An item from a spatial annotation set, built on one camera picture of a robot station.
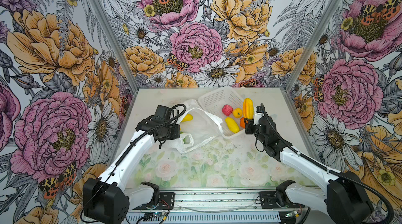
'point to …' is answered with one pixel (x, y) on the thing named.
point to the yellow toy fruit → (237, 112)
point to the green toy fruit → (185, 140)
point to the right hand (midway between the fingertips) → (246, 123)
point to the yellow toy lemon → (187, 118)
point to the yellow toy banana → (232, 125)
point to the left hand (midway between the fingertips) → (176, 138)
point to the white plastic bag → (203, 127)
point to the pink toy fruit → (227, 110)
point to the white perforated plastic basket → (214, 102)
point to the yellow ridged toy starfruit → (248, 108)
